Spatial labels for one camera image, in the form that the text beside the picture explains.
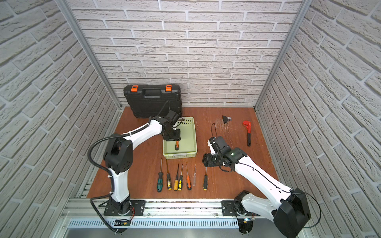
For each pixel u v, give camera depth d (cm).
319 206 43
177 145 95
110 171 54
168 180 81
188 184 80
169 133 79
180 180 82
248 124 109
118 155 51
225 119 110
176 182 81
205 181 81
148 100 97
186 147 95
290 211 38
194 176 84
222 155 59
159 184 79
